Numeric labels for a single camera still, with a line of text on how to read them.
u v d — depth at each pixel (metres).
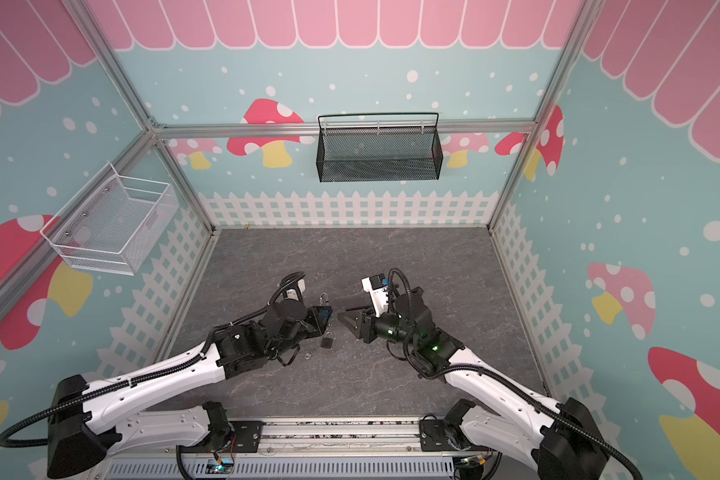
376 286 0.65
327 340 0.90
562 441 0.40
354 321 0.70
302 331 0.57
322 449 0.74
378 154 1.39
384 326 0.64
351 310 0.71
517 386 0.46
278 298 0.55
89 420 0.40
